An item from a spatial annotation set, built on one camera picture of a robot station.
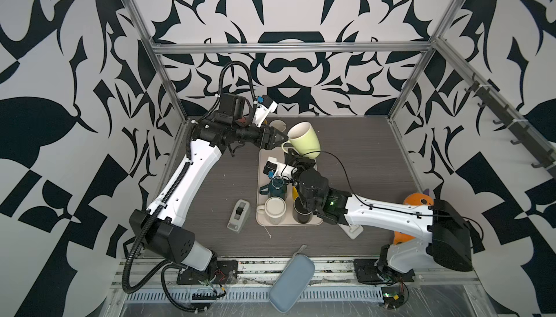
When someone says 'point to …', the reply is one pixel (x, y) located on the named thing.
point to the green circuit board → (392, 296)
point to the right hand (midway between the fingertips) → (294, 144)
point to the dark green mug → (276, 187)
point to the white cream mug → (274, 209)
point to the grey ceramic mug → (279, 124)
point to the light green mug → (303, 140)
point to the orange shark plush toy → (414, 199)
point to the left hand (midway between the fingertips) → (278, 131)
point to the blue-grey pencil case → (292, 282)
